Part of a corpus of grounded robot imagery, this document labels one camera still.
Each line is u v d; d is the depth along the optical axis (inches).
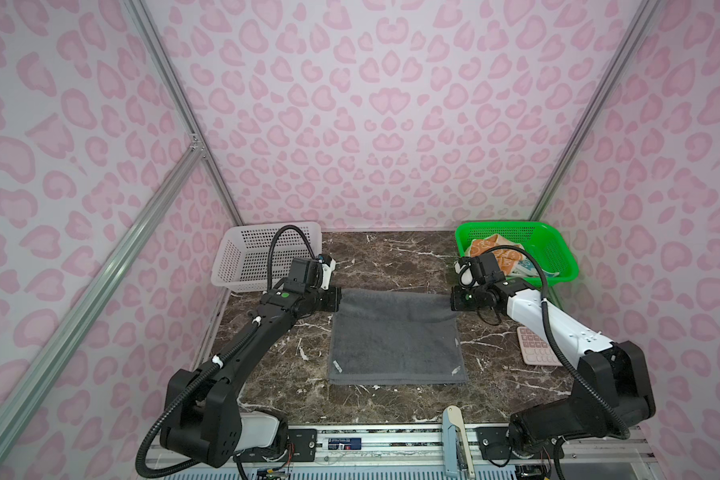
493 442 28.9
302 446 28.8
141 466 14.0
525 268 41.7
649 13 27.1
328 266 30.2
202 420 16.0
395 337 35.6
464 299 30.2
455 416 29.5
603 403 15.4
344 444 28.3
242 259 43.0
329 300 29.2
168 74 30.5
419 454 28.4
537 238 43.3
